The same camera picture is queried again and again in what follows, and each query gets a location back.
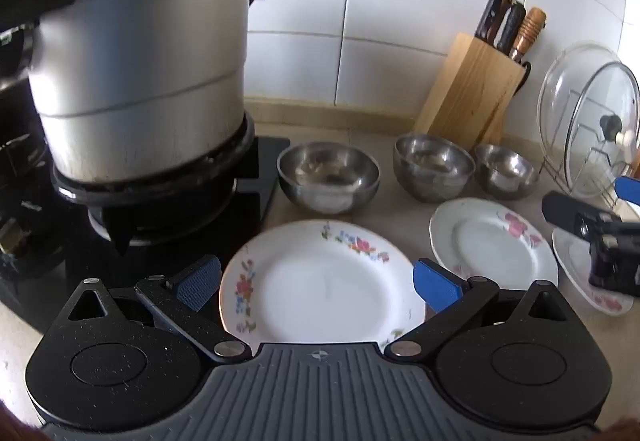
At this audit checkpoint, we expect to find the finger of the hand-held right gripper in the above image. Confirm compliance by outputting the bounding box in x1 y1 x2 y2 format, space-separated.
614 175 640 208
541 191 623 242

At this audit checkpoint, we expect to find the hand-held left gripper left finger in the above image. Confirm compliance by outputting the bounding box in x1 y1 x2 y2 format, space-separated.
66 255 253 364

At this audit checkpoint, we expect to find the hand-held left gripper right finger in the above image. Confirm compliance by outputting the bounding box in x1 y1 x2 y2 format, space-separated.
384 258 571 364

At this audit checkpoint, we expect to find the small stainless steel bowl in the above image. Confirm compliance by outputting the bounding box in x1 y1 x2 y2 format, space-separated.
472 144 541 200

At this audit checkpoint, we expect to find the large floral white plate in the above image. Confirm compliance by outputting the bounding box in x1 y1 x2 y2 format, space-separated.
219 219 428 347

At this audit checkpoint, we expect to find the deep stainless steel bowl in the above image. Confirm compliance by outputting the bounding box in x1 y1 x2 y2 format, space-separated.
392 133 476 202

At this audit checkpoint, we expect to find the wide stainless steel bowl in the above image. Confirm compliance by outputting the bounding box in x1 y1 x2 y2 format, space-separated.
277 141 381 216

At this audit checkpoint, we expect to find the glass pot lid black knob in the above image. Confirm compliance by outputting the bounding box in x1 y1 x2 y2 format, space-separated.
564 61 640 199

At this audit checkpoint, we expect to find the black burner pot support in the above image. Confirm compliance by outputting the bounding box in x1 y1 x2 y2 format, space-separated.
50 113 256 257

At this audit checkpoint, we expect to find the black glass gas stove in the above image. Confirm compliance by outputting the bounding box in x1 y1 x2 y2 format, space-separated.
0 86 292 334

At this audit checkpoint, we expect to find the wooden knife block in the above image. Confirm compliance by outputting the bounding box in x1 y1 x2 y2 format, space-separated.
412 33 532 150

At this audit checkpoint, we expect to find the large aluminium steamer pot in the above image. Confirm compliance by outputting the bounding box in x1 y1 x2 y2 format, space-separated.
0 0 268 184

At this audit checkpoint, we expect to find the wire lid rack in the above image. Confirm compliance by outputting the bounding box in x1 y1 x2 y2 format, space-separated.
547 121 640 212

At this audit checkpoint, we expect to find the wooden handled knife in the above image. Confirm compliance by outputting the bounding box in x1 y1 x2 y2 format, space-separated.
509 7 547 64

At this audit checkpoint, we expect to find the dark handled knife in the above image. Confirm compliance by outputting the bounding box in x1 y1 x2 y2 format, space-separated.
474 0 510 44
495 0 527 56

